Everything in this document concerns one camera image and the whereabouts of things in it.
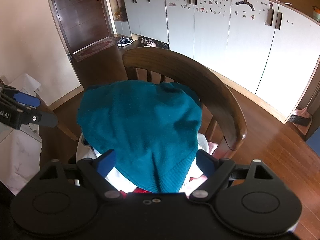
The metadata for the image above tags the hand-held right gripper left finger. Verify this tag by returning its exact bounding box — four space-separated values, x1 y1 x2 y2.
39 149 124 202

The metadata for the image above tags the pink cloth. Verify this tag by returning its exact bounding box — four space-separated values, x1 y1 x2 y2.
207 141 218 156

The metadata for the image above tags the teal knit sweater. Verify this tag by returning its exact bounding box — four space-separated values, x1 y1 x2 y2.
76 80 203 194

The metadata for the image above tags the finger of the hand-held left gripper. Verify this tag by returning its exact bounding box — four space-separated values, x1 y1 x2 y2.
22 111 59 128
0 80 41 111

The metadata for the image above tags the white cabinet with stickers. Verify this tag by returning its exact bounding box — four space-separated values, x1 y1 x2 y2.
122 0 320 125

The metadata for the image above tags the wooden chair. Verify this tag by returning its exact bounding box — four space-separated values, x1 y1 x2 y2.
122 47 248 161

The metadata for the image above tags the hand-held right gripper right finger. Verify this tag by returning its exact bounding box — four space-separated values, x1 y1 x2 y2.
189 149 274 203

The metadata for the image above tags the pink broom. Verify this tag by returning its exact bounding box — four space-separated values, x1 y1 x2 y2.
287 106 313 135

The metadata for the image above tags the patterned red doormat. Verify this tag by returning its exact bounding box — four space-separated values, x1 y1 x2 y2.
72 37 118 63

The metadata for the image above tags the brown wooden door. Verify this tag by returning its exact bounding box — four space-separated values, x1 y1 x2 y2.
46 0 113 55

